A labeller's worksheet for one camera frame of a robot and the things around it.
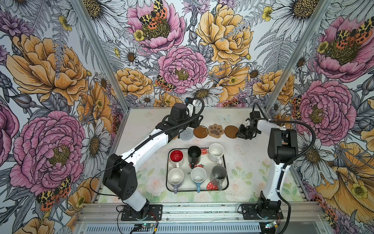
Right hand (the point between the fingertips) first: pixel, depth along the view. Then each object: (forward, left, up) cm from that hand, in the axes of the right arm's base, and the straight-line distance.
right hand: (237, 137), depth 102 cm
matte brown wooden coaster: (+6, +3, -1) cm, 7 cm away
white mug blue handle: (-25, +28, 0) cm, 38 cm away
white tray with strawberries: (-30, +22, -1) cm, 38 cm away
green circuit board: (-48, +54, -1) cm, 72 cm away
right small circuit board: (-50, -5, -2) cm, 50 cm away
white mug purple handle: (-26, +41, 0) cm, 49 cm away
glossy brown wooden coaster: (+7, +25, -2) cm, 26 cm away
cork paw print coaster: (+8, +14, -1) cm, 16 cm away
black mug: (-13, +30, +1) cm, 33 cm away
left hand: (-4, +27, +24) cm, 37 cm away
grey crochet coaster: (+5, +35, -1) cm, 35 cm away
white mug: (-11, +16, 0) cm, 20 cm away
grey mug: (-25, +17, +2) cm, 30 cm away
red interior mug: (-14, +41, +2) cm, 44 cm away
